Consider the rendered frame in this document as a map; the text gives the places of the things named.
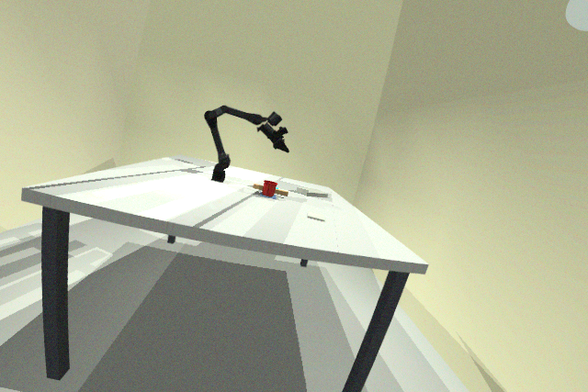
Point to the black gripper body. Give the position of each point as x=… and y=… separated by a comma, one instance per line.
x=275, y=139

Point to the tan wooden bar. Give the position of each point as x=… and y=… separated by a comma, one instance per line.
x=277, y=191

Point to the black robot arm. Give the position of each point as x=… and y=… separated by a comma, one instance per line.
x=223, y=158

